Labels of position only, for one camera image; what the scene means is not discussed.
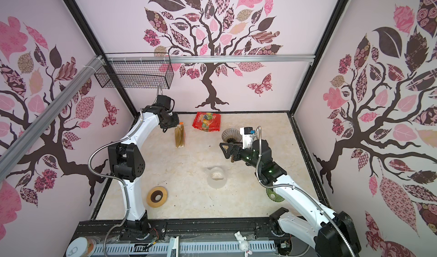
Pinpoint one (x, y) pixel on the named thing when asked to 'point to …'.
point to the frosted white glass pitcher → (216, 178)
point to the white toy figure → (244, 245)
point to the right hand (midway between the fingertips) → (227, 142)
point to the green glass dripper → (273, 196)
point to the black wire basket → (135, 70)
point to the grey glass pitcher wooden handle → (232, 158)
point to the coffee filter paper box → (180, 133)
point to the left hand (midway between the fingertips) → (175, 124)
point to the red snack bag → (207, 121)
